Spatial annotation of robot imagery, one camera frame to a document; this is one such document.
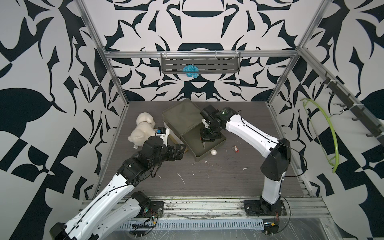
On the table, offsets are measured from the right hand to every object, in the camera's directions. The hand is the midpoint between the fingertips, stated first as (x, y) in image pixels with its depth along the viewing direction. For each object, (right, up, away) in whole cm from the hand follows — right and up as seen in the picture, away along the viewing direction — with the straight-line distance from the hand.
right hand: (202, 138), depth 81 cm
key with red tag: (+22, -9, +14) cm, 28 cm away
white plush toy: (-34, +4, +11) cm, 36 cm away
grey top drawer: (-1, -6, -1) cm, 6 cm away
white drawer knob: (+5, -6, -5) cm, 10 cm away
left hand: (-12, -1, -9) cm, 15 cm away
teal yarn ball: (-6, +39, +10) cm, 41 cm away
